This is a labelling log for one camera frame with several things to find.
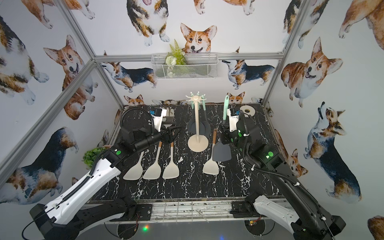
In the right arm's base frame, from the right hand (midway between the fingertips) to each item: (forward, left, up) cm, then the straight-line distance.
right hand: (220, 124), depth 66 cm
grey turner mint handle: (+13, +6, -15) cm, 21 cm away
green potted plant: (-7, +65, -15) cm, 67 cm away
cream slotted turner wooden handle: (-7, +4, -32) cm, 33 cm away
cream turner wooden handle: (-9, +26, -32) cm, 43 cm away
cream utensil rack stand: (+10, +12, -33) cm, 36 cm away
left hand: (-1, +18, +2) cm, 18 cm away
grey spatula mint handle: (-8, -1, -12) cm, 14 cm away
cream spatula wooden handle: (-9, +36, -32) cm, 50 cm away
